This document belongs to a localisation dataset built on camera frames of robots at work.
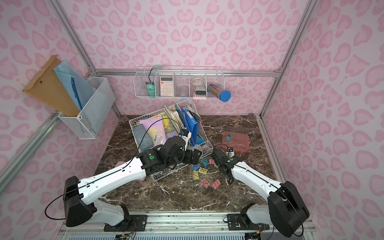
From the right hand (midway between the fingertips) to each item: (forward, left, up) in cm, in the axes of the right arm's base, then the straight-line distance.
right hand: (230, 167), depth 86 cm
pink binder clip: (+6, +11, -4) cm, 13 cm away
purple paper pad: (+17, +43, +16) cm, 49 cm away
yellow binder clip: (-1, +16, -3) cm, 16 cm away
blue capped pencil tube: (+30, +4, +27) cm, 41 cm away
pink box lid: (+4, +66, -3) cm, 66 cm away
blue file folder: (+19, +22, +14) cm, 33 cm away
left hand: (+1, +20, +18) cm, 27 cm away
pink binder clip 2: (-8, +15, -4) cm, 17 cm away
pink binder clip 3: (-8, +8, -4) cm, 12 cm away
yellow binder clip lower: (-3, +20, -4) cm, 21 cm away
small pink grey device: (+36, +17, +25) cm, 47 cm away
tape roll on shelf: (+47, +18, +27) cm, 58 cm away
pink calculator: (+43, +39, +25) cm, 63 cm away
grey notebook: (+8, +47, +19) cm, 52 cm away
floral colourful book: (+15, +35, +15) cm, 41 cm away
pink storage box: (+22, -10, -7) cm, 25 cm away
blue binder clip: (+2, +20, -4) cm, 20 cm away
